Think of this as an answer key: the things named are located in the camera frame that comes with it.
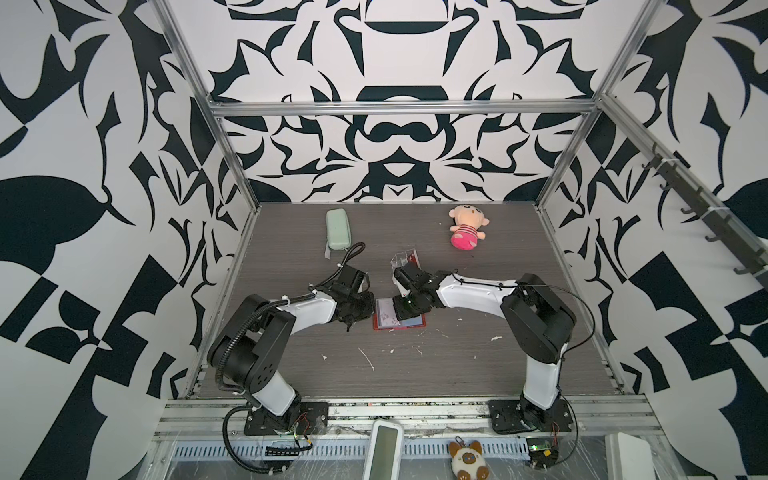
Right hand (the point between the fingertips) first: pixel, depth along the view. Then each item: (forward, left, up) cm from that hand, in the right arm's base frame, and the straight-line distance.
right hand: (397, 311), depth 91 cm
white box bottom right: (-36, -49, +3) cm, 61 cm away
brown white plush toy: (-37, -14, +2) cm, 39 cm away
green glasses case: (+30, +20, +2) cm, 36 cm away
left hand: (+2, +6, +1) cm, 6 cm away
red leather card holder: (-2, +3, 0) cm, 4 cm away
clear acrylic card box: (+17, -4, +4) cm, 18 cm away
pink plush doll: (+31, -26, +5) cm, 41 cm away
